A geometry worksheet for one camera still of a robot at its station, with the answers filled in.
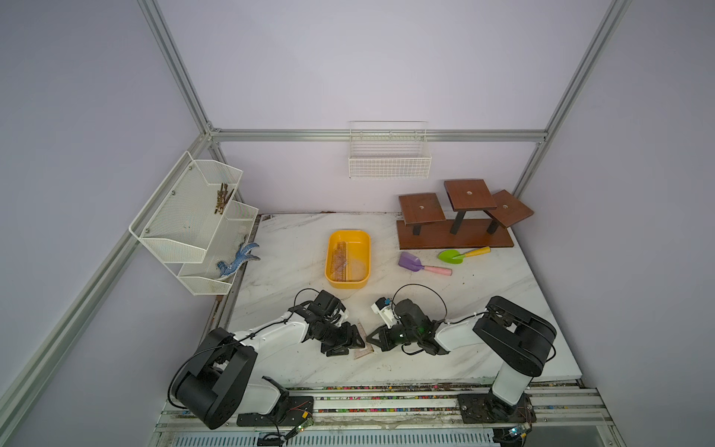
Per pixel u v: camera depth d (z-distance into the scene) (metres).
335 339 0.75
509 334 0.48
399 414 0.73
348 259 1.05
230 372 0.42
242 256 0.85
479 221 1.04
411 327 0.72
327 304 0.71
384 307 0.82
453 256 1.08
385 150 0.97
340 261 1.04
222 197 0.81
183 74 0.78
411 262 1.04
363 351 0.84
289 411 0.72
